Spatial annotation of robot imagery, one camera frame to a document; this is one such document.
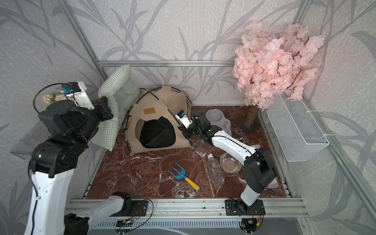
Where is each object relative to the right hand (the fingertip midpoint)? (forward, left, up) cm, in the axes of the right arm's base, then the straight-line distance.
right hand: (180, 125), depth 82 cm
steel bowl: (-15, -30, -20) cm, 39 cm away
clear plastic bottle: (-19, -20, -19) cm, 34 cm away
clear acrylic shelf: (-15, +58, +15) cm, 62 cm away
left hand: (-9, +23, +30) cm, 39 cm away
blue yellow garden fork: (-21, 0, -20) cm, 29 cm away
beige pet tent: (+17, +25, -19) cm, 36 cm away
